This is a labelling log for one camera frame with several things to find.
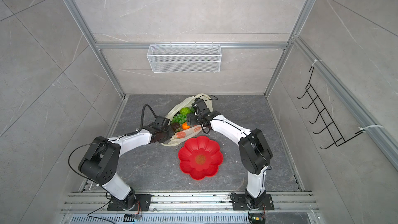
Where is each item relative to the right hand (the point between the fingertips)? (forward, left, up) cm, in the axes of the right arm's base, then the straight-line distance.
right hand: (193, 117), depth 92 cm
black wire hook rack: (-13, -60, +19) cm, 64 cm away
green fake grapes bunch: (+5, +9, -8) cm, 13 cm away
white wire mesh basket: (+35, +6, +18) cm, 40 cm away
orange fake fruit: (-1, +5, -9) cm, 10 cm away
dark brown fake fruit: (-1, +12, -8) cm, 14 cm away
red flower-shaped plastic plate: (-20, -4, -12) cm, 24 cm away
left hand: (-4, +13, -7) cm, 15 cm away
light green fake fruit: (+11, +6, -7) cm, 14 cm away
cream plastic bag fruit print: (+7, +3, +5) cm, 9 cm away
